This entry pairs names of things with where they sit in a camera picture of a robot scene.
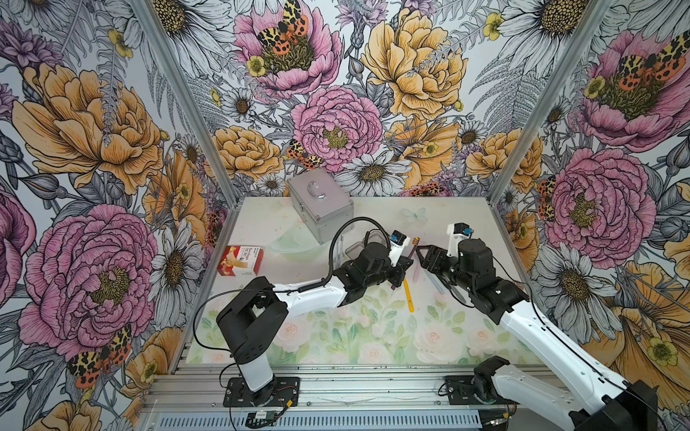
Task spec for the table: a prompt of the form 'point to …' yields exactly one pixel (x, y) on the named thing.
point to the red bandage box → (241, 260)
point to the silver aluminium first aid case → (322, 205)
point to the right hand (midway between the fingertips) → (422, 256)
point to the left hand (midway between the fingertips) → (407, 266)
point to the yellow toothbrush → (409, 295)
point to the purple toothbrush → (415, 243)
